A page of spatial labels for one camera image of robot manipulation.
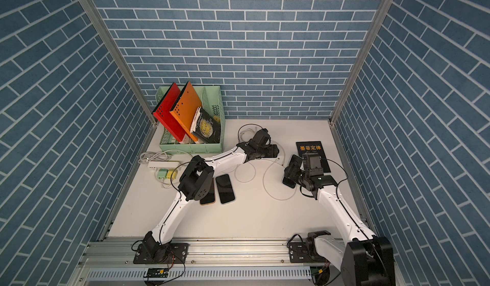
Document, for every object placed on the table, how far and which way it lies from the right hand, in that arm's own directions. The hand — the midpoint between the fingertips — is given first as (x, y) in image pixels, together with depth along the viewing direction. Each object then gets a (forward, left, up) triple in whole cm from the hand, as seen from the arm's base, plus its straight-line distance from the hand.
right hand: (292, 172), depth 85 cm
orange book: (+22, +52, +15) cm, 59 cm away
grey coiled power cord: (+7, +69, -6) cm, 70 cm away
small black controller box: (-40, +51, -14) cm, 67 cm away
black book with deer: (+22, -14, -9) cm, 28 cm away
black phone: (-5, +2, +9) cm, 10 cm away
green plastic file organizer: (+38, +44, +6) cm, 59 cm away
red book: (+16, +61, +17) cm, 65 cm away
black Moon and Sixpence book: (+20, +44, +4) cm, 49 cm away
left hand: (+14, +5, -6) cm, 16 cm away
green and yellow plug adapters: (-2, +61, -8) cm, 62 cm away
